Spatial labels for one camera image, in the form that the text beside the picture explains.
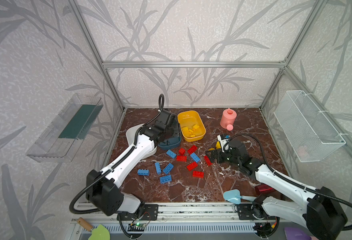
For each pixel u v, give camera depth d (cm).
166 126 59
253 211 67
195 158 91
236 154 63
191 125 107
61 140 65
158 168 87
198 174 85
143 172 85
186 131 102
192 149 96
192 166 89
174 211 75
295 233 66
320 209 39
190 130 102
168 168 87
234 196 77
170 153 95
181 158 92
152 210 74
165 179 84
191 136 100
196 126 105
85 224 69
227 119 101
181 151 94
